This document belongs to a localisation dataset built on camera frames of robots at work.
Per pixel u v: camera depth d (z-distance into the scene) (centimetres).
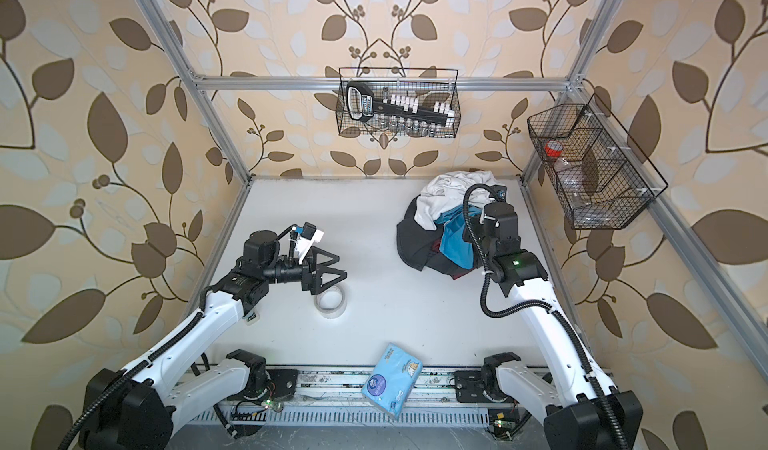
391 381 70
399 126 89
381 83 90
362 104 86
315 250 74
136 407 40
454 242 87
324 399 74
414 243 97
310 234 67
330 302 88
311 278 65
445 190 88
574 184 74
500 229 53
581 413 36
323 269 65
